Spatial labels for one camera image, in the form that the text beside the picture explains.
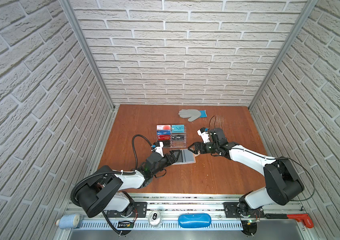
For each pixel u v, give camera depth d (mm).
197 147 771
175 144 976
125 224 725
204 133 809
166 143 956
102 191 432
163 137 959
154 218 598
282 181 442
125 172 503
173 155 752
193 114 1137
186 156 922
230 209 736
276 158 484
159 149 779
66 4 685
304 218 709
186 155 922
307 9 699
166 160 741
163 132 947
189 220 679
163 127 949
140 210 732
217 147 682
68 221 632
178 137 959
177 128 954
